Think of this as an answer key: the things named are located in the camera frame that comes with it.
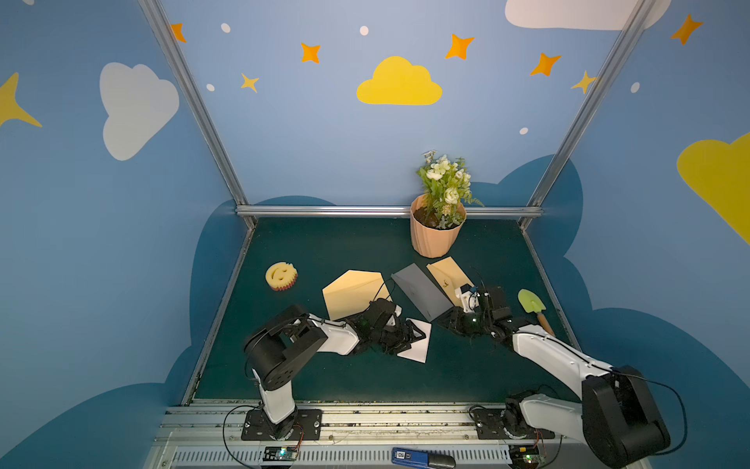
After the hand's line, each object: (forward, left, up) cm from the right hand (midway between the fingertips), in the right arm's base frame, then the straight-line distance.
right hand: (442, 319), depth 86 cm
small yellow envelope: (+22, -6, -8) cm, 24 cm away
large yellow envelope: (+12, +29, -8) cm, 33 cm away
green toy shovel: (+11, -33, -7) cm, 35 cm away
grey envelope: (+10, +1, -8) cm, 13 cm away
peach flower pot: (+30, +1, +1) cm, 30 cm away
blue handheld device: (-35, +7, -2) cm, 35 cm away
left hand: (-7, +5, -2) cm, 9 cm away
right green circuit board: (-32, -19, -8) cm, 38 cm away
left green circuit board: (-36, +41, -6) cm, 55 cm away
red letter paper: (-7, +7, -7) cm, 12 cm away
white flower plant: (+36, -1, +20) cm, 41 cm away
